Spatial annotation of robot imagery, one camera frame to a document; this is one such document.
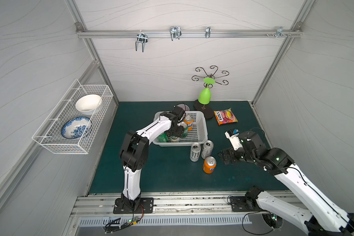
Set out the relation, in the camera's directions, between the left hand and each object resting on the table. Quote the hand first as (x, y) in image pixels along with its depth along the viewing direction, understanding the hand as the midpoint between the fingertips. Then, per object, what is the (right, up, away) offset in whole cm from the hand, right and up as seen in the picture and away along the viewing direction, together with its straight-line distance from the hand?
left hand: (176, 132), depth 93 cm
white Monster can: (+11, -7, -13) cm, 19 cm away
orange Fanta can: (+18, -16, -15) cm, 29 cm away
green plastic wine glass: (+19, +24, +2) cm, 30 cm away
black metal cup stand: (+24, +16, +22) cm, 36 cm away
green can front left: (-8, -3, -4) cm, 9 cm away
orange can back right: (+8, +8, +2) cm, 12 cm away
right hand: (+25, -6, -22) cm, 34 cm away
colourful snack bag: (+36, +10, +15) cm, 41 cm away
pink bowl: (+6, +17, +17) cm, 25 cm away
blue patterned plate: (-45, +5, -28) cm, 53 cm away
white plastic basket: (+15, -4, +8) cm, 17 cm away
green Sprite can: (+6, +5, 0) cm, 7 cm away
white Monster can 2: (+18, -9, -12) cm, 23 cm away
